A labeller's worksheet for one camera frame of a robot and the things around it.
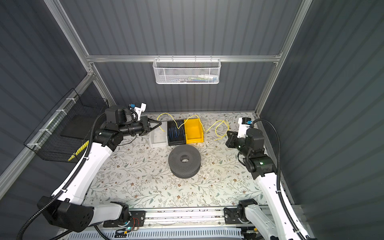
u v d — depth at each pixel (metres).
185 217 0.75
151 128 0.65
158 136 1.05
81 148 0.69
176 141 1.01
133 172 0.89
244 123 0.61
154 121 0.68
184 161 0.94
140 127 0.62
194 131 1.09
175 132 1.03
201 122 1.09
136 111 0.63
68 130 0.74
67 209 0.37
